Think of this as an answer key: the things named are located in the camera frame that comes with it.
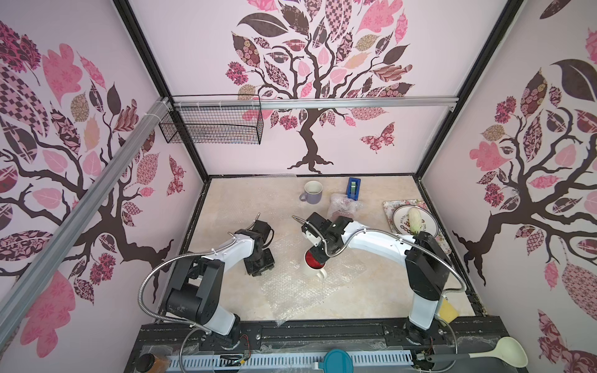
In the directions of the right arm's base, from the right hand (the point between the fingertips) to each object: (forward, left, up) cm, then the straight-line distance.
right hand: (318, 253), depth 86 cm
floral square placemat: (+26, -36, -6) cm, 45 cm away
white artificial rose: (+15, -43, -2) cm, 45 cm away
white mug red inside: (-8, +2, +5) cm, 9 cm away
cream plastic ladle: (-31, -58, -6) cm, 66 cm away
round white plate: (+16, -51, -6) cm, 54 cm away
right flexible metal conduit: (-10, -6, +27) cm, 29 cm away
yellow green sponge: (-20, -44, -7) cm, 49 cm away
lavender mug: (+32, 0, 0) cm, 32 cm away
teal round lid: (-33, -4, +2) cm, 34 cm away
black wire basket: (+48, +41, +29) cm, 69 cm away
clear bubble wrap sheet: (+22, -11, +1) cm, 25 cm away
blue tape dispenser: (+33, -18, 0) cm, 38 cm away
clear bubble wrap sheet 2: (-11, +11, -6) cm, 17 cm away
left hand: (-5, +19, -6) cm, 21 cm away
